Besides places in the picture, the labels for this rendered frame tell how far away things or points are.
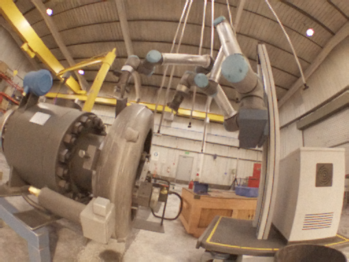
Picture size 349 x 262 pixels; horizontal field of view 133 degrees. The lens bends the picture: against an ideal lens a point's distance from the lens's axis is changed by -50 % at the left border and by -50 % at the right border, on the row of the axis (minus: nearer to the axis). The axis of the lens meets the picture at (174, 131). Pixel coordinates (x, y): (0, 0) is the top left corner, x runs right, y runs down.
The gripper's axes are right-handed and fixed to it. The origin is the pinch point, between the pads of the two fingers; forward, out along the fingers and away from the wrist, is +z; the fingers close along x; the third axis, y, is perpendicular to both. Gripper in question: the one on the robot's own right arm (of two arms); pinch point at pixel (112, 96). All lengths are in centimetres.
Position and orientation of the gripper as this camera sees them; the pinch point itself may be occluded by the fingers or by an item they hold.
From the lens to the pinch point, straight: 99.1
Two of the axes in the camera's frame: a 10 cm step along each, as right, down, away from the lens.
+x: -4.5, 2.5, 8.6
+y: 8.8, 3.0, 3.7
